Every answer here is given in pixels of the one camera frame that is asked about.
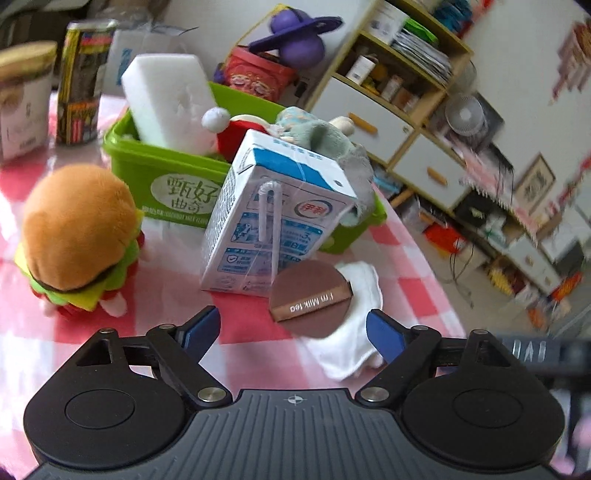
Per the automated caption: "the green plastic bin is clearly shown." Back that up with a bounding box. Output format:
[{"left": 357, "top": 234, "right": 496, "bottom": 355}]
[{"left": 102, "top": 82, "right": 387, "bottom": 254}]

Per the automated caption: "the wooden shelf cabinet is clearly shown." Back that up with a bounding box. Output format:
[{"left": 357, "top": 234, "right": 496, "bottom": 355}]
[{"left": 305, "top": 0, "right": 476, "bottom": 213}]

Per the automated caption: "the purple bouncing ball toy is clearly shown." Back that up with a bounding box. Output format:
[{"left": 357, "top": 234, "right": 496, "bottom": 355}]
[{"left": 249, "top": 7, "right": 343, "bottom": 65}]

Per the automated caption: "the brown round disc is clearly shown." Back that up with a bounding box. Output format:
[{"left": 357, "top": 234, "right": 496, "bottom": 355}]
[{"left": 269, "top": 261, "right": 354, "bottom": 340}]

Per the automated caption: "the red box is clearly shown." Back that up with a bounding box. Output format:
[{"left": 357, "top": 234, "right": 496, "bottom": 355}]
[{"left": 425, "top": 224, "right": 467, "bottom": 254}]

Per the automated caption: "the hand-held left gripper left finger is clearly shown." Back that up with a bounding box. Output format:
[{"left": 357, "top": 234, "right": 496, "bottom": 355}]
[{"left": 74, "top": 305, "right": 232, "bottom": 408}]

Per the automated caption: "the clear storage box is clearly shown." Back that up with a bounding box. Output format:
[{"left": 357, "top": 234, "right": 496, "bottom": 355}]
[{"left": 374, "top": 168, "right": 402, "bottom": 195}]

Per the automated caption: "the pink checked tablecloth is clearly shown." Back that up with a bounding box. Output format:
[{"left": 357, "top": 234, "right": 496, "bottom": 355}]
[{"left": 0, "top": 90, "right": 467, "bottom": 416}]

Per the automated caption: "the black picture frame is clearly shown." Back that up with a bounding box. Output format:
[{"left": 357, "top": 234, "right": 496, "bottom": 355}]
[{"left": 475, "top": 95, "right": 505, "bottom": 144}]

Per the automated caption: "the brown framed picture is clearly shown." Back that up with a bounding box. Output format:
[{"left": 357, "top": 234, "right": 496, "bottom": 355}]
[{"left": 512, "top": 154, "right": 557, "bottom": 204}]

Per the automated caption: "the white sponge block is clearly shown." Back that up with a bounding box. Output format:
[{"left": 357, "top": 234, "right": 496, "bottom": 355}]
[{"left": 121, "top": 53, "right": 218, "bottom": 155}]

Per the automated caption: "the pink patterned cloth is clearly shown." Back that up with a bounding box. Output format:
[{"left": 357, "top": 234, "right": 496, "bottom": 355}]
[{"left": 457, "top": 138, "right": 555, "bottom": 241}]

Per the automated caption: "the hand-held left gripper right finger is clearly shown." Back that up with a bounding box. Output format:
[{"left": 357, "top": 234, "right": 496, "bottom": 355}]
[{"left": 356, "top": 309, "right": 532, "bottom": 408}]

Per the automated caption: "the white cloth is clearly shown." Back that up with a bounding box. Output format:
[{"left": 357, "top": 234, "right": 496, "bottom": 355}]
[{"left": 295, "top": 261, "right": 384, "bottom": 381}]

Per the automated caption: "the stack of magazines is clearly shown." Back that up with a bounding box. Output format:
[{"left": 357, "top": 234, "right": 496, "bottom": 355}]
[{"left": 390, "top": 28, "right": 453, "bottom": 86}]

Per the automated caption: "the red bucket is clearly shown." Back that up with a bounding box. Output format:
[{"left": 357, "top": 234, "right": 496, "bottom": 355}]
[{"left": 215, "top": 45, "right": 298, "bottom": 100}]

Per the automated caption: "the tall black yellow can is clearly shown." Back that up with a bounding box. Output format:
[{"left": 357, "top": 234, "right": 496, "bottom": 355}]
[{"left": 55, "top": 19, "right": 118, "bottom": 146}]

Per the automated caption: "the cookie jar with gold lid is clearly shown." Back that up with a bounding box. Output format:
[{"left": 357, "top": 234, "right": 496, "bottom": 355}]
[{"left": 0, "top": 41, "right": 58, "bottom": 162}]

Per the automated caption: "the white paper bag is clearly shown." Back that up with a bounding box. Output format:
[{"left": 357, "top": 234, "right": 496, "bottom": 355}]
[{"left": 99, "top": 25, "right": 199, "bottom": 95}]

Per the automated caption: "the white blue milk carton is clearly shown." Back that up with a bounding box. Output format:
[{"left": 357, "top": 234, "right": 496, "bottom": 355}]
[{"left": 199, "top": 129, "right": 358, "bottom": 297}]

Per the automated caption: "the grey plush toy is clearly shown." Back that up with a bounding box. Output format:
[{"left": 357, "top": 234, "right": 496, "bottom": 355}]
[{"left": 307, "top": 115, "right": 377, "bottom": 227}]

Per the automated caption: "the small white fan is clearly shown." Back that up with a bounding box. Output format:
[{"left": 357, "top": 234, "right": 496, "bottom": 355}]
[{"left": 444, "top": 92, "right": 486, "bottom": 137}]

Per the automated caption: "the burger plush toy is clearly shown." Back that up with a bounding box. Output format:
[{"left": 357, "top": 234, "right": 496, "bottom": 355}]
[{"left": 14, "top": 165, "right": 146, "bottom": 319}]

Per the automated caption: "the large white box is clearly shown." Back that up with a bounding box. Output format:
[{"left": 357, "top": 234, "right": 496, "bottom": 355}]
[{"left": 369, "top": 0, "right": 409, "bottom": 33}]

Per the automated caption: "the small white box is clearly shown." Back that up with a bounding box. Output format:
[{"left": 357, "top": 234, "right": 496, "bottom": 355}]
[{"left": 345, "top": 54, "right": 377, "bottom": 85}]

